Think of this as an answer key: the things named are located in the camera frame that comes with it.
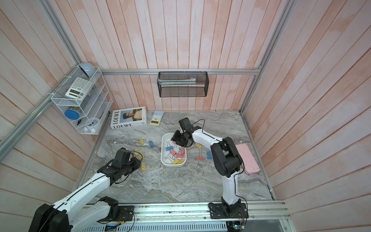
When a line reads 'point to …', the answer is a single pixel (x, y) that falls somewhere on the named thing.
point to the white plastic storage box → (172, 154)
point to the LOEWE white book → (127, 117)
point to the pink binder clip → (200, 158)
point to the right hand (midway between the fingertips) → (172, 139)
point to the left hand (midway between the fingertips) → (139, 164)
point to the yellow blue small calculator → (156, 118)
